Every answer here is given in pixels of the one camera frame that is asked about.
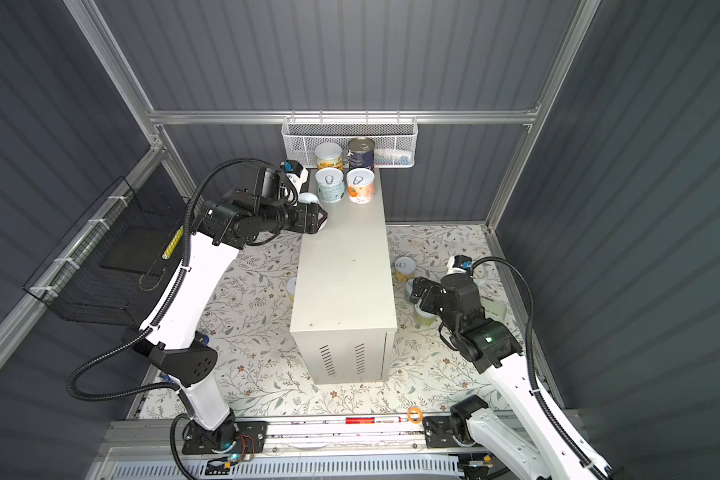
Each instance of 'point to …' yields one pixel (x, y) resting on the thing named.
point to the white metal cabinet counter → (343, 320)
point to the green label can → (425, 319)
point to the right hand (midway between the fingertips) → (433, 287)
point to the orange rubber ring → (409, 415)
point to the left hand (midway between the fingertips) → (314, 211)
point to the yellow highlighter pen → (173, 244)
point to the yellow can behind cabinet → (291, 289)
